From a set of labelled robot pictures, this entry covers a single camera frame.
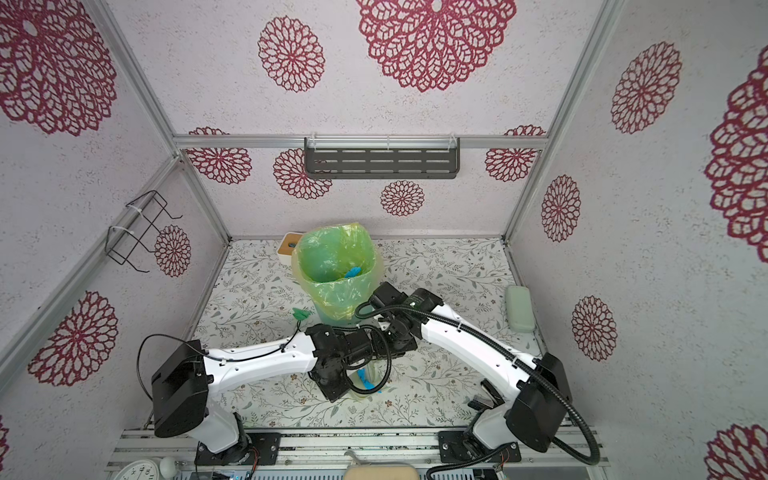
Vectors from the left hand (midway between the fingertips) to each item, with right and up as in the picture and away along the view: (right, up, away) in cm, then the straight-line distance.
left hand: (332, 395), depth 77 cm
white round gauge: (-42, -13, -10) cm, 45 cm away
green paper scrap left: (-14, +18, +21) cm, 31 cm away
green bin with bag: (-2, +33, +22) cm, 39 cm away
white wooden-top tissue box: (-23, +42, +36) cm, 60 cm away
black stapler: (+39, -3, +3) cm, 39 cm away
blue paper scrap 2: (+9, +1, +5) cm, 11 cm away
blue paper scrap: (+3, +31, +20) cm, 38 cm away
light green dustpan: (+11, +6, +1) cm, 13 cm away
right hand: (+12, +12, -3) cm, 17 cm away
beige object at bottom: (+13, -14, -8) cm, 21 cm away
